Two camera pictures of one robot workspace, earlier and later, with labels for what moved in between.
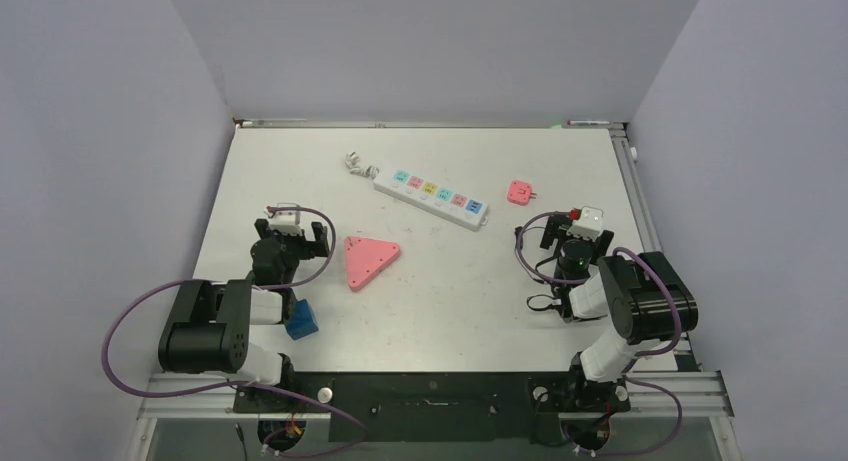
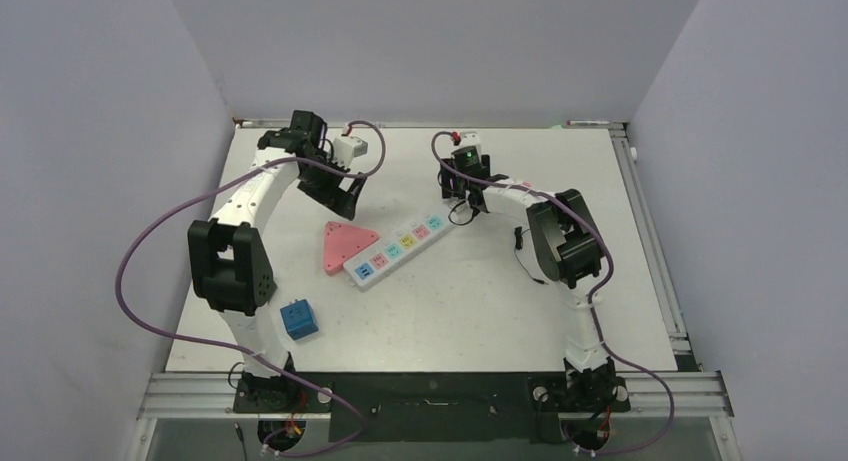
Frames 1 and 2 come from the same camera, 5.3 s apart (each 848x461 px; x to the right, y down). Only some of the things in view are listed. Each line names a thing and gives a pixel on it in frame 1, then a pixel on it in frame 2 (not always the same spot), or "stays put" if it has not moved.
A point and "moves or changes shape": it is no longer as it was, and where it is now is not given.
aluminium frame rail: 697,394 stays put
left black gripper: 310,249 -> 341,202
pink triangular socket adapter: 365,258 moves or changes shape
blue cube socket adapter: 302,320 stays put
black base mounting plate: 433,407 stays put
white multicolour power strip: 460,208 -> 362,268
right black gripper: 557,229 -> 451,185
